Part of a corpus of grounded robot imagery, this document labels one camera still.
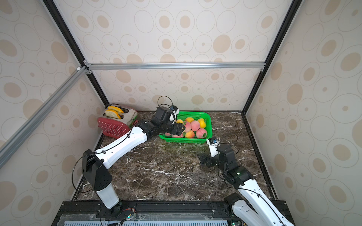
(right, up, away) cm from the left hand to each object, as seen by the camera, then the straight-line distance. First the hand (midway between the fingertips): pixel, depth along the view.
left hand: (183, 125), depth 79 cm
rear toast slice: (-45, +11, +14) cm, 48 cm away
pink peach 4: (+13, -5, +18) cm, 23 cm away
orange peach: (+4, -6, +19) cm, 20 cm away
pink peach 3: (-8, -4, -8) cm, 12 cm away
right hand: (+12, -15, -2) cm, 19 cm away
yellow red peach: (+5, +5, +26) cm, 27 cm away
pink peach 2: (-4, -7, +17) cm, 19 cm away
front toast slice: (-47, +8, +13) cm, 49 cm away
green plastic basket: (+10, +8, +30) cm, 33 cm away
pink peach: (+8, 0, +20) cm, 21 cm away
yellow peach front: (+14, +1, +24) cm, 28 cm away
